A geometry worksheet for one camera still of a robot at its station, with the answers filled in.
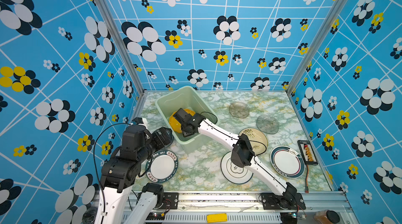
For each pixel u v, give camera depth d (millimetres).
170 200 726
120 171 389
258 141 585
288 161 850
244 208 723
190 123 694
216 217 682
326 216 627
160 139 550
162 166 853
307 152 869
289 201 629
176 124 773
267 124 1017
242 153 615
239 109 1089
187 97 1008
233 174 811
